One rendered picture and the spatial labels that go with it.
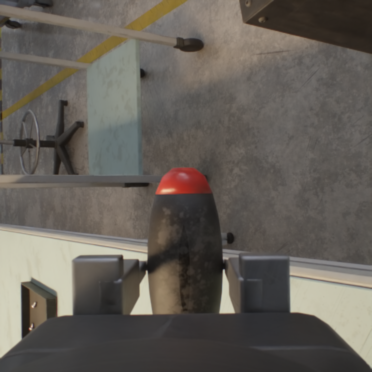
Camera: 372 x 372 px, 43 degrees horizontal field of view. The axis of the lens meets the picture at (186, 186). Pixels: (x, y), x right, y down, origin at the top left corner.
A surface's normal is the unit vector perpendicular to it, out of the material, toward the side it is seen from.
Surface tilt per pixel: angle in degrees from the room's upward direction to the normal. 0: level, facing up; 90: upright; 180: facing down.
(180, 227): 51
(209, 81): 0
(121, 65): 0
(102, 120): 0
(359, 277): 45
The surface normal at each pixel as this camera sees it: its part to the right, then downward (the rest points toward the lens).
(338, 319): -0.83, 0.01
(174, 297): -0.25, 0.06
